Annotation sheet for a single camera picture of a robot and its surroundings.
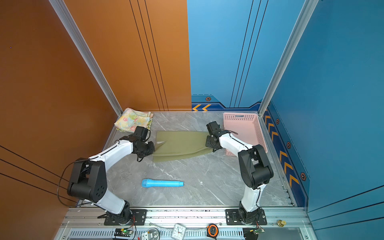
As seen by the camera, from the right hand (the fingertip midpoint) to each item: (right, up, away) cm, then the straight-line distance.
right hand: (209, 143), depth 96 cm
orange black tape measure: (-1, -36, -29) cm, 46 cm away
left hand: (-35, -3, -4) cm, 36 cm away
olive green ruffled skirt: (-23, -1, +1) cm, 23 cm away
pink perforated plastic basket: (+30, +11, +14) cm, 35 cm away
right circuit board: (+18, -39, -27) cm, 50 cm away
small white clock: (-17, -37, -28) cm, 49 cm away
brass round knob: (+32, -34, -26) cm, 54 cm away
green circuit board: (-44, -39, -26) cm, 64 cm away
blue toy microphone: (-35, -20, -15) cm, 43 cm away
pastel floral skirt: (-58, +17, +13) cm, 61 cm away
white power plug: (-27, -35, -32) cm, 55 cm away
